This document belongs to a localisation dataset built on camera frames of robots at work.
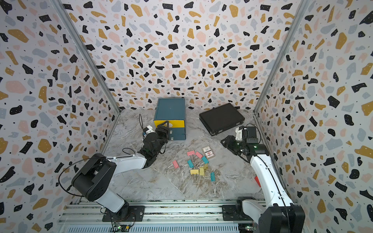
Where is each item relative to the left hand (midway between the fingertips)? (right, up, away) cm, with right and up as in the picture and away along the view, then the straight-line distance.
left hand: (171, 122), depth 84 cm
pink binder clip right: (+16, -21, +13) cm, 30 cm away
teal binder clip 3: (+24, -32, +1) cm, 40 cm away
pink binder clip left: (+2, -26, +7) cm, 27 cm away
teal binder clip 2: (+11, -26, +8) cm, 29 cm away
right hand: (+30, -11, -4) cm, 32 cm away
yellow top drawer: (0, -1, +3) cm, 4 cm away
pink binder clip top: (+11, -20, +13) cm, 26 cm away
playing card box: (+22, -19, +12) cm, 32 cm away
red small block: (+50, -33, +1) cm, 60 cm away
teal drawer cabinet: (0, +8, +8) cm, 11 cm away
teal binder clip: (+20, -24, +11) cm, 33 cm away
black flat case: (+33, +3, +26) cm, 42 cm away
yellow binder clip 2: (+20, -26, +4) cm, 34 cm away
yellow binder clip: (+13, -30, +4) cm, 33 cm away
